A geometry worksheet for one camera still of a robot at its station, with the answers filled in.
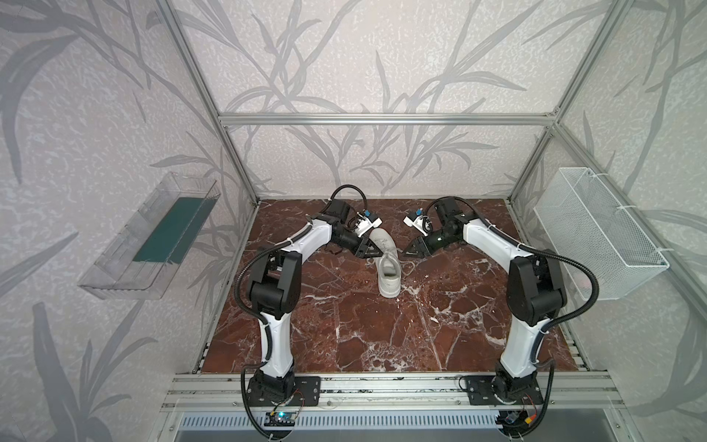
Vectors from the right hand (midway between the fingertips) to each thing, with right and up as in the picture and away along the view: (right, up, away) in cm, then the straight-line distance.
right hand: (409, 243), depth 90 cm
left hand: (-10, 0, -1) cm, 10 cm away
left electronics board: (-37, -45, -19) cm, 61 cm away
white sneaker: (-7, -7, +1) cm, 10 cm away
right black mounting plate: (+16, -39, -17) cm, 45 cm away
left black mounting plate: (-30, -39, -17) cm, 52 cm away
